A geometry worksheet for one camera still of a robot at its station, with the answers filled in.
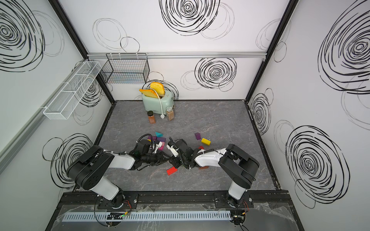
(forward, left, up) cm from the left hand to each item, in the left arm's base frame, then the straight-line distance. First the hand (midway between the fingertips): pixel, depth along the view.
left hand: (168, 160), depth 87 cm
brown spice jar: (+29, +15, +4) cm, 33 cm away
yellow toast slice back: (+45, +10, +19) cm, 50 cm away
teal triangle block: (+17, +9, +1) cm, 19 cm away
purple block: (+16, +7, -3) cm, 17 cm away
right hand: (-1, -1, 0) cm, 2 cm away
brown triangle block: (-3, -23, -1) cm, 23 cm away
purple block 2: (+18, -18, 0) cm, 25 cm away
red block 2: (-6, -2, -2) cm, 7 cm away
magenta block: (+6, +5, +4) cm, 9 cm away
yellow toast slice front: (+37, +15, +21) cm, 45 cm away
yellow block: (+14, -24, -1) cm, 27 cm away
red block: (+10, -20, -1) cm, 23 cm away
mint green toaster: (+35, +14, +13) cm, 39 cm away
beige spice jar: (+32, +2, +7) cm, 32 cm away
